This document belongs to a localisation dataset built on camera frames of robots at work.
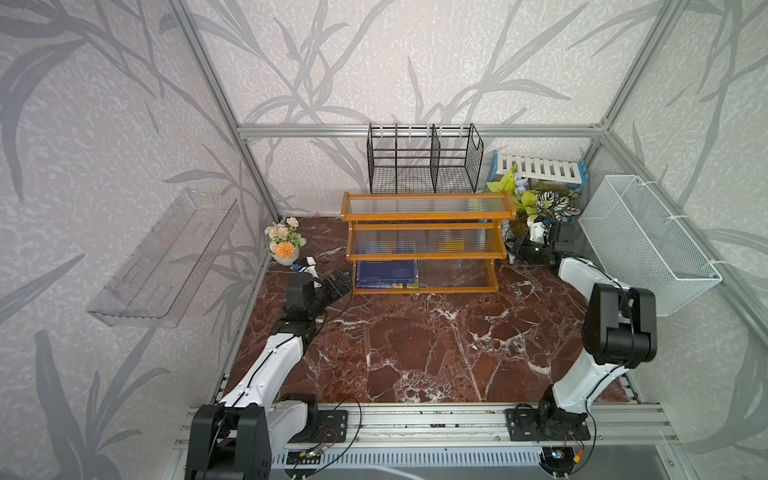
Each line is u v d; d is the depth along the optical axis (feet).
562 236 2.47
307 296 2.16
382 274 3.26
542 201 2.92
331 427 2.41
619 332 1.60
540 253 2.64
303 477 2.20
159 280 2.23
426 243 3.75
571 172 3.17
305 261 2.51
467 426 2.46
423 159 3.46
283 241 3.24
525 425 2.37
